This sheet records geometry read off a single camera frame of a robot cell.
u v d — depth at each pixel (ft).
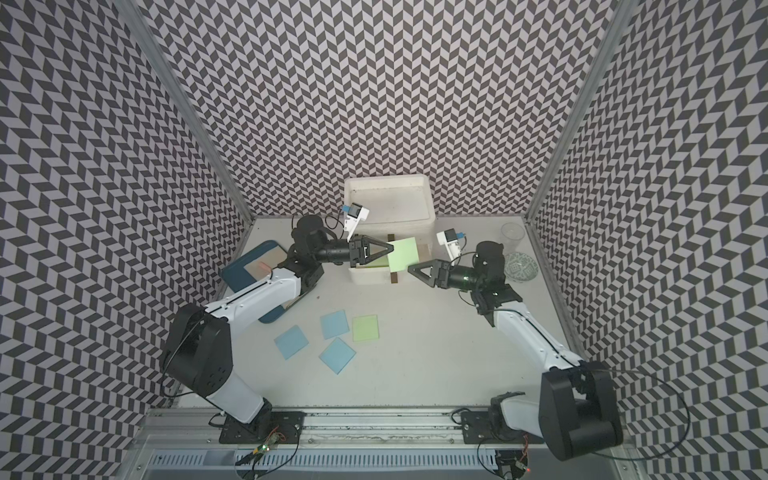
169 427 2.43
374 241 2.36
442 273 2.14
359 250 2.19
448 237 2.32
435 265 2.21
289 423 2.37
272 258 3.34
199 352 1.46
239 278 3.36
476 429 2.40
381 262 2.28
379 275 2.92
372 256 2.30
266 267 3.48
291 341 2.87
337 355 2.79
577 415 1.32
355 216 2.24
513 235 3.45
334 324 2.99
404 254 2.28
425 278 2.32
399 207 2.91
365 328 2.91
